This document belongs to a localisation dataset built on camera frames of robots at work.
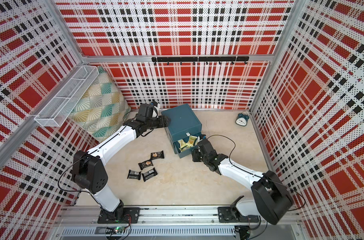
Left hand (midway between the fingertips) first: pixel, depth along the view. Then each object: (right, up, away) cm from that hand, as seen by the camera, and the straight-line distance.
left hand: (168, 120), depth 88 cm
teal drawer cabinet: (+10, -6, -6) cm, 13 cm away
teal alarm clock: (+51, +1, +20) cm, 55 cm away
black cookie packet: (-7, -22, +6) cm, 24 cm away
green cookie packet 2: (+9, -15, +2) cm, 17 cm away
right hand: (+17, -19, -1) cm, 25 cm away
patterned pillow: (-38, +6, -1) cm, 39 cm away
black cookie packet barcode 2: (-11, -32, -1) cm, 34 cm away
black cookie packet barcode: (-21, -32, -1) cm, 38 cm away
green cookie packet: (+14, -12, +5) cm, 19 cm away
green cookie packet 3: (+14, -15, +2) cm, 21 cm away
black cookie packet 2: (-14, -27, +3) cm, 31 cm away
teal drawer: (+10, -20, -1) cm, 22 cm away
